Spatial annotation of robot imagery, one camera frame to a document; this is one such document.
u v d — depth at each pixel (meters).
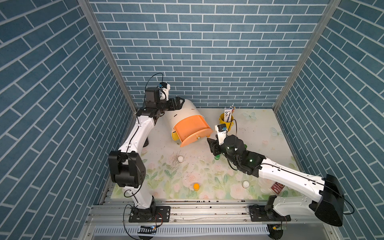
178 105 0.75
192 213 0.76
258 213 0.74
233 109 0.98
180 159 0.91
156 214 0.73
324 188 0.42
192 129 0.84
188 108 0.89
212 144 0.65
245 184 0.81
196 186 0.81
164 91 0.74
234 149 0.53
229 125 1.03
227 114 0.99
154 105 0.65
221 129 0.62
